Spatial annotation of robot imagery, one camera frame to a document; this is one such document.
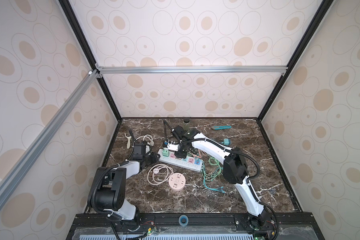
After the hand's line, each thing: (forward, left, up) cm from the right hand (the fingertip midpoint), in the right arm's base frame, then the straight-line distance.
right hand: (178, 152), depth 93 cm
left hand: (0, +11, -1) cm, 11 cm away
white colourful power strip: (-6, -9, -4) cm, 11 cm away
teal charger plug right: (+11, -33, -5) cm, 35 cm away
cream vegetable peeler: (+12, +36, -6) cm, 39 cm away
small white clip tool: (-22, -53, -7) cm, 58 cm away
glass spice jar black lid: (+25, -6, +4) cm, 25 cm away
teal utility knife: (+25, -32, -6) cm, 41 cm away
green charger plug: (-1, +8, +1) cm, 8 cm away
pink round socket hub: (-17, +1, -4) cm, 17 cm away
